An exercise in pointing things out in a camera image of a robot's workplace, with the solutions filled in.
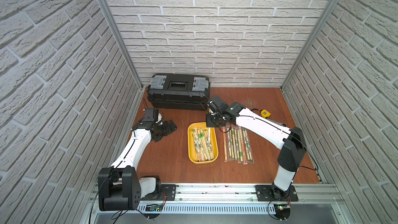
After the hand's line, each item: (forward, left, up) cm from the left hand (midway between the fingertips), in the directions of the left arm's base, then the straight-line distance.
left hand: (172, 127), depth 85 cm
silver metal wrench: (+7, -71, -8) cm, 72 cm away
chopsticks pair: (-11, -45, -10) cm, 47 cm away
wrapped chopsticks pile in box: (-6, -18, -10) cm, 21 cm away
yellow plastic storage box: (-5, -24, -5) cm, 25 cm away
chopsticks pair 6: (-6, -31, -10) cm, 33 cm away
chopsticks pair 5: (-6, -34, -10) cm, 36 cm away
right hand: (+1, -21, +5) cm, 22 cm away
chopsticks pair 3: (-12, -39, -9) cm, 42 cm away
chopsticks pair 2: (-11, -42, -10) cm, 44 cm away
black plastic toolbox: (+21, -3, +8) cm, 22 cm away
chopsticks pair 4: (-5, -36, -9) cm, 38 cm away
